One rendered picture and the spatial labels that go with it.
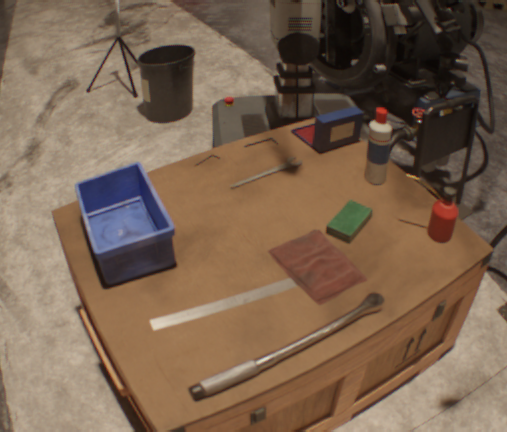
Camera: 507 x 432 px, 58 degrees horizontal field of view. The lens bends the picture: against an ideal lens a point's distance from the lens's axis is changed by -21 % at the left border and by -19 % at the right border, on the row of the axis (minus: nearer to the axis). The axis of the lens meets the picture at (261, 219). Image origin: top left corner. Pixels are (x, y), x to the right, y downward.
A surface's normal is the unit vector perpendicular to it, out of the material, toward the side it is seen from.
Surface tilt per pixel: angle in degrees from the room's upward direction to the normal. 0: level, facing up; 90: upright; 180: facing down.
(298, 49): 90
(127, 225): 0
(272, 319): 0
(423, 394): 0
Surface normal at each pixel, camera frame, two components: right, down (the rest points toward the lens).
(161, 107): -0.08, 0.68
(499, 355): 0.00, -0.77
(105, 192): 0.45, 0.57
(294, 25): 0.12, 0.76
